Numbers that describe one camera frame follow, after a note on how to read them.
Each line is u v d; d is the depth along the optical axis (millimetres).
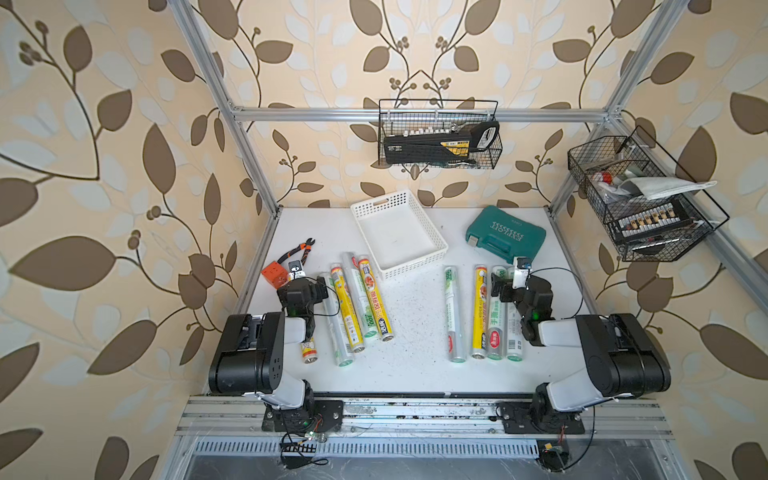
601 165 840
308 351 829
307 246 1083
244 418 754
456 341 826
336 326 865
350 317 886
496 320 866
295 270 812
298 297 731
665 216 658
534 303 721
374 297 932
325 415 744
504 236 1052
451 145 821
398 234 1152
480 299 912
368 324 862
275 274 963
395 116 912
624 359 452
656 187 629
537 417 677
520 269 809
